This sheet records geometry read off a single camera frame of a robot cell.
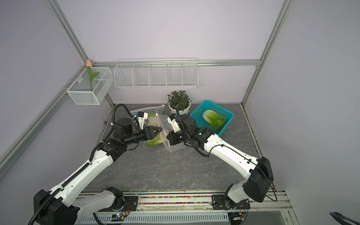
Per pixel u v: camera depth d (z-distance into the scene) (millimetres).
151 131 668
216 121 971
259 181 398
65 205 395
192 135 554
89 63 893
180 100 990
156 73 986
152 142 904
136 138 626
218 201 738
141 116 675
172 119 665
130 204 729
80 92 793
